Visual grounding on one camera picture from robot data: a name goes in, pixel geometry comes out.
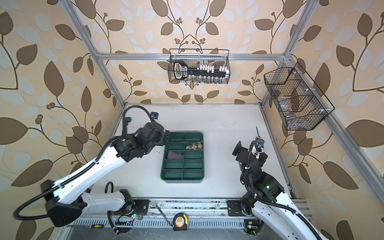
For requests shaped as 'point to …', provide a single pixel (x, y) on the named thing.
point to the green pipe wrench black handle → (126, 120)
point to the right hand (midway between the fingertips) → (249, 148)
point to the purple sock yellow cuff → (172, 155)
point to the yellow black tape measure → (180, 222)
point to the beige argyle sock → (195, 146)
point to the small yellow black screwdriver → (96, 226)
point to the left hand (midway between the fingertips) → (161, 132)
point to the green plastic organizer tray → (190, 169)
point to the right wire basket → (301, 104)
